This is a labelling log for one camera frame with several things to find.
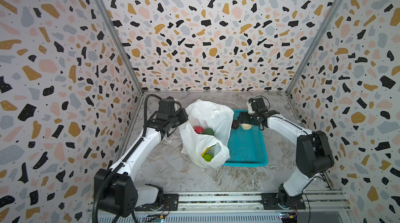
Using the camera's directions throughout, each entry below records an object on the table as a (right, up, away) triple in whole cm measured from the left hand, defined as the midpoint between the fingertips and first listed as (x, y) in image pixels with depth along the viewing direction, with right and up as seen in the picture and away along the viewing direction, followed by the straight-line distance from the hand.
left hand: (189, 111), depth 80 cm
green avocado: (+10, -11, +6) cm, 16 cm away
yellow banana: (+8, -22, +4) cm, 24 cm away
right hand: (+30, -2, +13) cm, 33 cm away
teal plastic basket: (+33, -22, +13) cm, 41 cm away
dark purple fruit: (+27, -9, +17) cm, 33 cm away
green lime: (+10, -24, +1) cm, 26 cm away
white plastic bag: (+9, -11, -8) cm, 16 cm away
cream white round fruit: (+33, -10, +17) cm, 39 cm away
